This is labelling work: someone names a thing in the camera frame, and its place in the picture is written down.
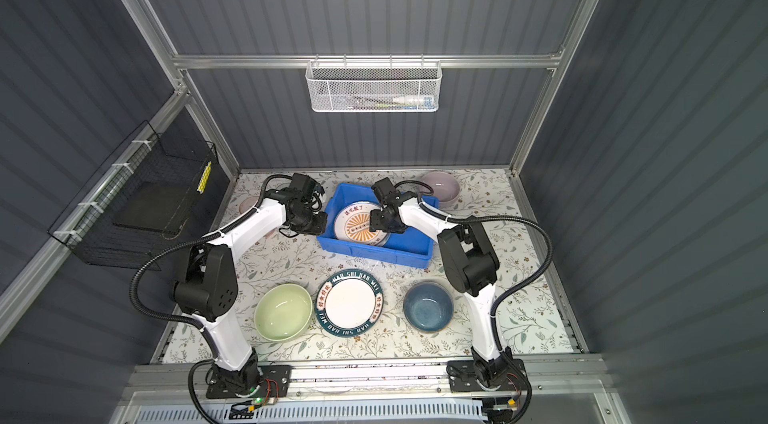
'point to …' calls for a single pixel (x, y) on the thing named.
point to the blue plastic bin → (414, 246)
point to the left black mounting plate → (276, 381)
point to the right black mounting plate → (462, 378)
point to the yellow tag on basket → (204, 178)
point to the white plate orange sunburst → (353, 223)
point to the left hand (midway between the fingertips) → (323, 228)
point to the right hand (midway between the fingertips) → (382, 227)
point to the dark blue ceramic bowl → (428, 306)
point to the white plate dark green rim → (349, 302)
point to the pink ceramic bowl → (445, 187)
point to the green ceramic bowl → (283, 311)
